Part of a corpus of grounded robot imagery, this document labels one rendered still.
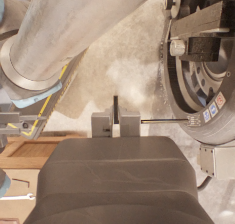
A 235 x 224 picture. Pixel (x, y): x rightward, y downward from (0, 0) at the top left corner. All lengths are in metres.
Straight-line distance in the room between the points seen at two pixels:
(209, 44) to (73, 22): 0.38
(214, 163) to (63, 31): 0.55
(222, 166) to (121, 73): 0.89
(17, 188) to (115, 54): 1.03
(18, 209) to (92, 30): 1.17
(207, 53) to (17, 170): 1.02
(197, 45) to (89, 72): 0.90
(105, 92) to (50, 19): 1.06
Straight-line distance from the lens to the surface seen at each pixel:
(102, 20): 0.22
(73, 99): 1.33
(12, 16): 0.56
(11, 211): 1.32
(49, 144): 1.35
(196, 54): 0.51
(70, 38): 0.26
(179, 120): 0.18
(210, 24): 0.54
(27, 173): 1.09
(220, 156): 0.62
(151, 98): 1.32
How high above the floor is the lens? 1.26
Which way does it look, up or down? 76 degrees down
